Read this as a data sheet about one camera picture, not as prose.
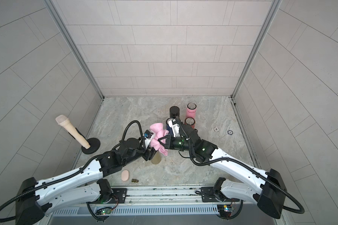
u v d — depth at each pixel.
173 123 0.64
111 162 0.53
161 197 0.72
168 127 0.65
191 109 0.83
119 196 0.71
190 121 0.77
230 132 0.96
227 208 0.68
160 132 0.67
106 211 0.64
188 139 0.51
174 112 0.84
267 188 0.39
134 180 0.75
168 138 0.65
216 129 0.96
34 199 0.39
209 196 0.71
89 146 0.77
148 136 0.61
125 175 0.75
